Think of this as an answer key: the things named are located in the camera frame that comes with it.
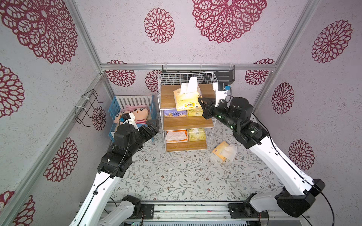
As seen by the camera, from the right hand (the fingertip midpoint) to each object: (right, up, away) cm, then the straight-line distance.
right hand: (201, 99), depth 62 cm
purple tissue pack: (-13, -4, +19) cm, 24 cm away
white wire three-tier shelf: (-7, -13, +19) cm, 24 cm away
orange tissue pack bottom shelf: (-12, -19, +33) cm, 40 cm away
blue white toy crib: (-56, +6, +44) cm, 71 cm away
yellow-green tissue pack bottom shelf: (+3, -18, +37) cm, 41 cm away
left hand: (-22, -12, +4) cm, 25 cm away
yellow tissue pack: (+19, -29, +30) cm, 45 cm away
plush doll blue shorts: (-37, -3, +36) cm, 51 cm away
